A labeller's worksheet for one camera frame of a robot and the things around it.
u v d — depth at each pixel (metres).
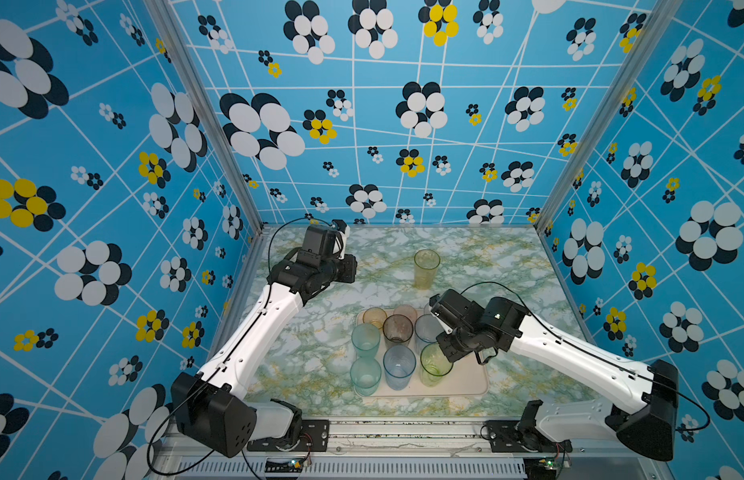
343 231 0.69
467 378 0.83
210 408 0.38
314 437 0.73
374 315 0.86
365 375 0.82
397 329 0.86
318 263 0.57
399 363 0.81
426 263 1.02
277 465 0.72
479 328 0.51
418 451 0.72
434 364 0.72
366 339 0.87
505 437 0.73
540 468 0.69
